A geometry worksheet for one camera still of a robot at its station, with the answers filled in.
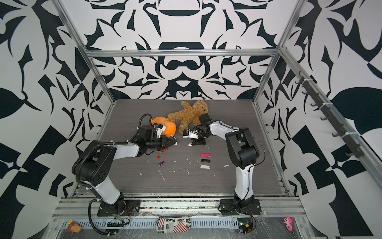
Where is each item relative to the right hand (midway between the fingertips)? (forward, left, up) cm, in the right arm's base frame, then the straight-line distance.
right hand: (193, 136), depth 98 cm
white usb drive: (-5, +2, -2) cm, 6 cm away
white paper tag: (-19, -7, -2) cm, 20 cm away
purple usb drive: (-17, +19, -2) cm, 25 cm away
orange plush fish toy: (+3, +14, +6) cm, 15 cm away
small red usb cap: (-13, +21, -1) cm, 25 cm away
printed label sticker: (-47, +10, +1) cm, 48 cm away
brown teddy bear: (+15, +3, +6) cm, 16 cm away
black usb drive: (-16, -7, -1) cm, 17 cm away
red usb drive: (-9, +17, 0) cm, 19 cm away
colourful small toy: (-47, +54, +2) cm, 72 cm away
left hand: (-6, +11, +6) cm, 14 cm away
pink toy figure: (-46, -44, -2) cm, 64 cm away
